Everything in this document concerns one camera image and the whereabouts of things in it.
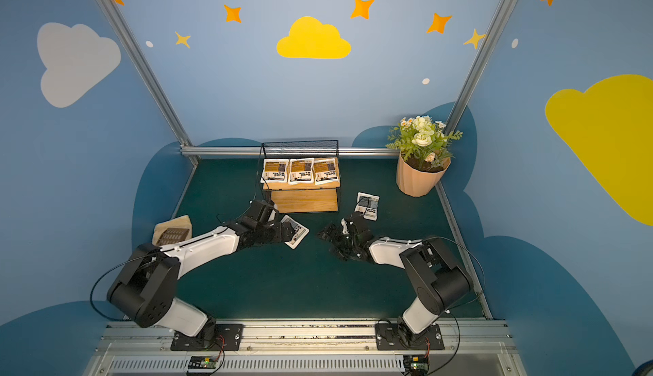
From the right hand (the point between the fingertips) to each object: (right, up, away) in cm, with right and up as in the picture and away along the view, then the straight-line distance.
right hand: (324, 239), depth 91 cm
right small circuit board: (+28, -33, -17) cm, 47 cm away
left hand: (-14, +3, +1) cm, 15 cm away
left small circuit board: (-35, -32, -19) cm, 51 cm away
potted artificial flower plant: (+39, +32, +5) cm, 50 cm away
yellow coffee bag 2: (-9, +25, +3) cm, 26 cm away
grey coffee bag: (-10, +2, +7) cm, 12 cm away
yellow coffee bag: (-18, +25, +4) cm, 32 cm away
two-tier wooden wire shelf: (-12, +14, +17) cm, 25 cm away
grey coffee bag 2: (+18, +11, +14) cm, 25 cm away
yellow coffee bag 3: (+1, +25, +3) cm, 25 cm away
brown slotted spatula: (-57, +1, +3) cm, 57 cm away
